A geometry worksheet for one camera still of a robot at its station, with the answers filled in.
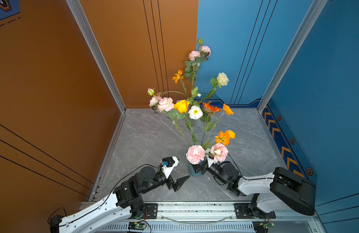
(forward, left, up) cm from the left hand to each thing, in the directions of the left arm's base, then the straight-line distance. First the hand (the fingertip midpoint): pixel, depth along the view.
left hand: (183, 167), depth 66 cm
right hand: (+9, -5, -4) cm, 11 cm away
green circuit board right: (-20, -39, -22) cm, 49 cm away
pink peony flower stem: (+1, -5, +12) cm, 13 cm away
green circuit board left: (-20, +23, -23) cm, 38 cm away
